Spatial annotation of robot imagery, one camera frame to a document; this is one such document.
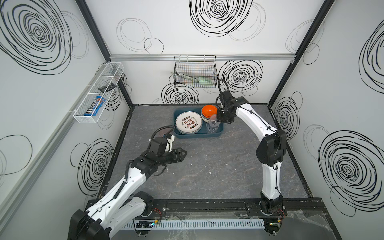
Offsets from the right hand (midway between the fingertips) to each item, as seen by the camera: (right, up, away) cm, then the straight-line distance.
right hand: (217, 119), depth 91 cm
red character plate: (-18, -2, +14) cm, 23 cm away
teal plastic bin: (-9, -10, +13) cm, 19 cm away
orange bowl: (-5, +6, +14) cm, 16 cm away
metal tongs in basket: (-20, +26, -3) cm, 33 cm away
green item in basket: (-8, +22, -4) cm, 24 cm away
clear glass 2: (-2, -7, +14) cm, 16 cm away
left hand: (-20, -18, -14) cm, 30 cm away
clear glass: (-2, -1, +5) cm, 6 cm away
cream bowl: (-7, 0, +12) cm, 14 cm away
